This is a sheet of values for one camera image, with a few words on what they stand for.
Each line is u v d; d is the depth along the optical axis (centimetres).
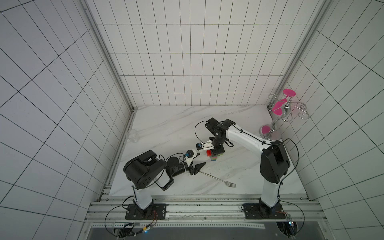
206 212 74
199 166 79
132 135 100
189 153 72
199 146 75
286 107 83
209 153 81
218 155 87
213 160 90
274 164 48
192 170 74
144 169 49
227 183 81
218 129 64
